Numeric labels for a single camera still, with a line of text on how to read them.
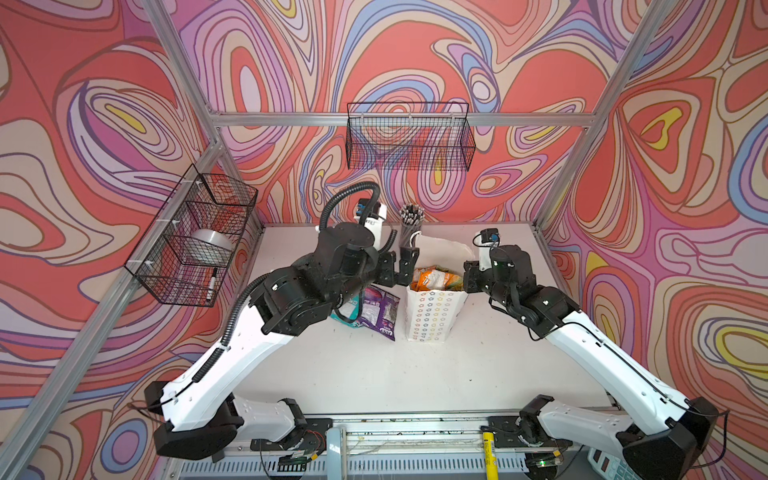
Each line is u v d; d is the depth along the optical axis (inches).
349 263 14.5
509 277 20.8
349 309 36.5
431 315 30.8
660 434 15.2
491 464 27.0
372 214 18.1
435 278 32.2
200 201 29.0
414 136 38.7
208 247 27.7
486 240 24.6
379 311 35.6
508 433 28.9
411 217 38.8
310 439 28.6
